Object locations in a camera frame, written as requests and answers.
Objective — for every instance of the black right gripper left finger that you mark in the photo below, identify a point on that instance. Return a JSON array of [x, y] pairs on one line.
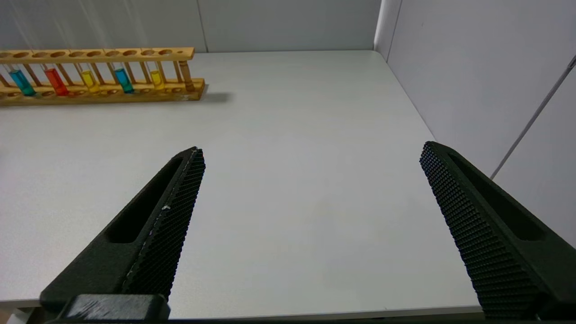
[[153, 252]]

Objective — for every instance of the wooden test tube rack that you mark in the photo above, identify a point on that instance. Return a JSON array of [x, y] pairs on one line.
[[135, 97]]

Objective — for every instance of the red pigment test tube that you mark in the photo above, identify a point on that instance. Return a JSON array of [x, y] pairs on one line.
[[56, 82]]

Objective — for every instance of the yellow pigment test tube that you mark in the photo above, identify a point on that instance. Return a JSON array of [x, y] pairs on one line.
[[157, 79], [90, 81]]

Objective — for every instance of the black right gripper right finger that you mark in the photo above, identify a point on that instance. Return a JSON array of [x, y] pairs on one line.
[[504, 252]]

